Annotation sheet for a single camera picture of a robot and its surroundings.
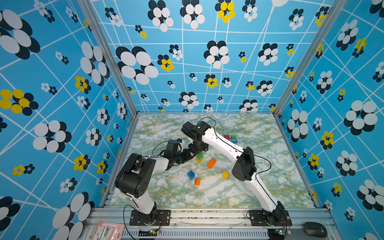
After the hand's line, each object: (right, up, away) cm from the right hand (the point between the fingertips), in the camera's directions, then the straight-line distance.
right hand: (199, 151), depth 90 cm
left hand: (-2, -2, +2) cm, 4 cm away
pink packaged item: (-42, -33, -21) cm, 58 cm away
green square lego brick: (+1, -2, -1) cm, 3 cm away
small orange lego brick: (-1, -16, -7) cm, 17 cm away
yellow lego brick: (0, -6, +3) cm, 7 cm away
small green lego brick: (+25, +7, +14) cm, 29 cm away
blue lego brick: (-5, -13, -5) cm, 14 cm away
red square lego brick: (+20, +8, +13) cm, 25 cm away
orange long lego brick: (+8, -8, +1) cm, 11 cm away
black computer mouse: (+54, -32, -22) cm, 66 cm away
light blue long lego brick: (+24, +5, +11) cm, 27 cm away
